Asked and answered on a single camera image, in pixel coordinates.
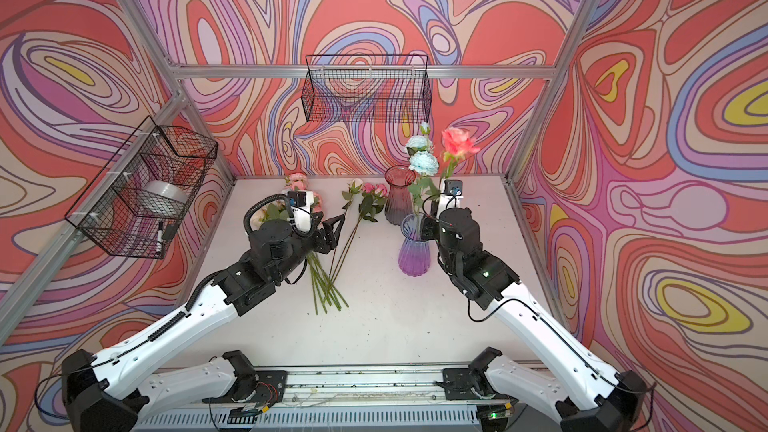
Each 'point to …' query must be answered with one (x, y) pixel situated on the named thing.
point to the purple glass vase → (415, 252)
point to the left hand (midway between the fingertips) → (338, 214)
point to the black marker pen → (159, 238)
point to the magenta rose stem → (372, 201)
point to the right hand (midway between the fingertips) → (435, 209)
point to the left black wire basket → (108, 209)
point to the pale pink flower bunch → (323, 283)
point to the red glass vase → (398, 201)
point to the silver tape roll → (163, 198)
